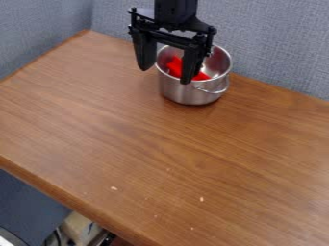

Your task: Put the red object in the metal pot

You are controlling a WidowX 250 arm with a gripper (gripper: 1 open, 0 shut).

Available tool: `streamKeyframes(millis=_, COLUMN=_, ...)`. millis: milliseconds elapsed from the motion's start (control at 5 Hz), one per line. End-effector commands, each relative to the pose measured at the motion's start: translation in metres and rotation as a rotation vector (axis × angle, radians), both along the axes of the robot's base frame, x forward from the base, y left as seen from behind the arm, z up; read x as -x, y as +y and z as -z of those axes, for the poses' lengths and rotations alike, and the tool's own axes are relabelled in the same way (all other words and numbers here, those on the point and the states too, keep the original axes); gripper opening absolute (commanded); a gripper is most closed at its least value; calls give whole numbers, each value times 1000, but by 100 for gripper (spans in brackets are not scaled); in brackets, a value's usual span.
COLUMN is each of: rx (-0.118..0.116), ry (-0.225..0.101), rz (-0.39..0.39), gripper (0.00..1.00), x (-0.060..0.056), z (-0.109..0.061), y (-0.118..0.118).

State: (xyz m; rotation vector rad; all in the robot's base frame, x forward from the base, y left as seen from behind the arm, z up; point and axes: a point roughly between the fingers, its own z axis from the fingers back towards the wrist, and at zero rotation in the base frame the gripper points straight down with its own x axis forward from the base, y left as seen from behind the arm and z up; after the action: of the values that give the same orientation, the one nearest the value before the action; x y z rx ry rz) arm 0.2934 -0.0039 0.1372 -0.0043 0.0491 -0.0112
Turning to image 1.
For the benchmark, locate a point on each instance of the red object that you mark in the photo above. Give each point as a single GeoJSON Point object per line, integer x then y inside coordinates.
{"type": "Point", "coordinates": [175, 70]}

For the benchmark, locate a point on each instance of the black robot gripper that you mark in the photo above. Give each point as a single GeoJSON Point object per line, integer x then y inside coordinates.
{"type": "Point", "coordinates": [171, 23]}

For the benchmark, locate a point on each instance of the beige box under table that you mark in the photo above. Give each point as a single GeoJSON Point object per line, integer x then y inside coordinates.
{"type": "Point", "coordinates": [78, 231]}

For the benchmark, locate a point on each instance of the silver metal pot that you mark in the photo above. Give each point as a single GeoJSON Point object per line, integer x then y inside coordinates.
{"type": "Point", "coordinates": [199, 92]}

